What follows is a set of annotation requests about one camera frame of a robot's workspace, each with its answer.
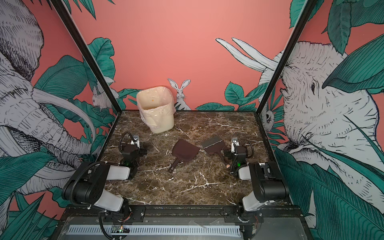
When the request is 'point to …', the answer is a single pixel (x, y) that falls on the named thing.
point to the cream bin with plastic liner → (157, 107)
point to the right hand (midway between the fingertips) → (233, 142)
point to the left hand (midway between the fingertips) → (134, 140)
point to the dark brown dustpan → (182, 150)
